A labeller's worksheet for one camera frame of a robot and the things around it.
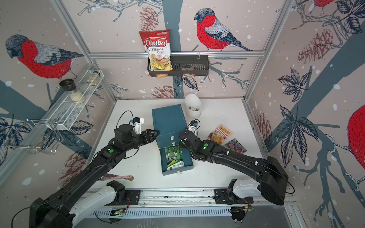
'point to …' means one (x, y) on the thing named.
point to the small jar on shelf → (93, 78)
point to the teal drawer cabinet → (170, 121)
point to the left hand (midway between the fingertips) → (159, 130)
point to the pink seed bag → (234, 145)
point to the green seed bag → (174, 157)
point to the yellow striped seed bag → (220, 134)
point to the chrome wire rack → (33, 134)
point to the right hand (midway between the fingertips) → (181, 137)
